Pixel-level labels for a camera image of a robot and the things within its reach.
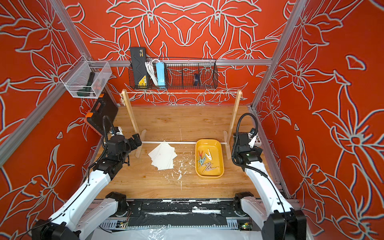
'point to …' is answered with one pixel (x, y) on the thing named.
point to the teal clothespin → (202, 160)
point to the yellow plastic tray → (215, 148)
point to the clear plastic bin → (85, 79)
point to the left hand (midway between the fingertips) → (132, 136)
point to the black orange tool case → (103, 106)
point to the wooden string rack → (228, 135)
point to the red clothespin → (200, 154)
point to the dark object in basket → (197, 79)
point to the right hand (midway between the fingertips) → (245, 143)
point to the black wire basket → (180, 73)
